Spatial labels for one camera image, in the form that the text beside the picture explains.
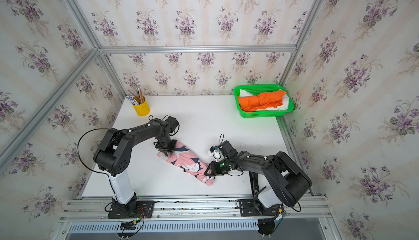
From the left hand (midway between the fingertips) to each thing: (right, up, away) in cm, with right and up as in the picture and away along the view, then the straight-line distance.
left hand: (171, 153), depth 92 cm
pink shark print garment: (+10, -2, -8) cm, 12 cm away
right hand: (+22, -9, -9) cm, 25 cm away
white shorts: (+72, +32, +13) cm, 79 cm away
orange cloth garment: (+57, +31, +12) cm, 66 cm away
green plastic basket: (+58, +41, +30) cm, 77 cm away
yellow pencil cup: (-22, +26, +12) cm, 36 cm away
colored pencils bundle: (-24, +32, +11) cm, 42 cm away
